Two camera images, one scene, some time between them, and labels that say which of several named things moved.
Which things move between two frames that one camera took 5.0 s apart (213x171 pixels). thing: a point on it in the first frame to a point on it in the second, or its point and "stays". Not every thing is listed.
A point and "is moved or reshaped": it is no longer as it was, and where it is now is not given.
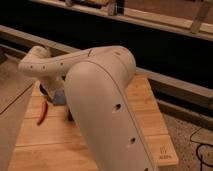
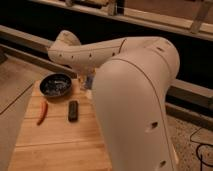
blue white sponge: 59,97 is moved or reshaped
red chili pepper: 44,112 stays
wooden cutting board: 53,146 stays
